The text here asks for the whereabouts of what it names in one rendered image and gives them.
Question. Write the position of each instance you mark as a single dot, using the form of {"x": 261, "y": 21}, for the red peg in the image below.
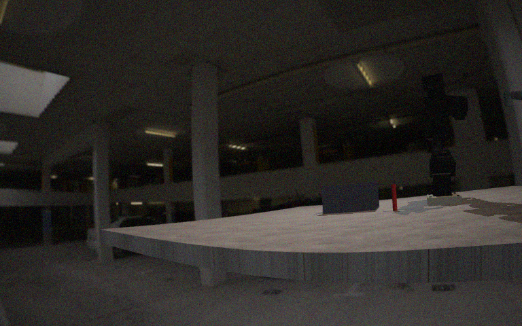
{"x": 394, "y": 199}

